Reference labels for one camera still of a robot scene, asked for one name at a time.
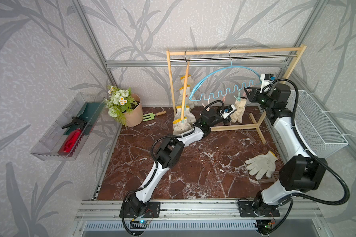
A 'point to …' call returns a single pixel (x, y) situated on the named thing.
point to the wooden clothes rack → (257, 126)
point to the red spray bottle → (73, 139)
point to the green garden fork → (151, 116)
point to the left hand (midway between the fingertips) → (236, 109)
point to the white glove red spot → (188, 102)
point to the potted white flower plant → (124, 105)
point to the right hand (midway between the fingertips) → (245, 87)
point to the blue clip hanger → (222, 80)
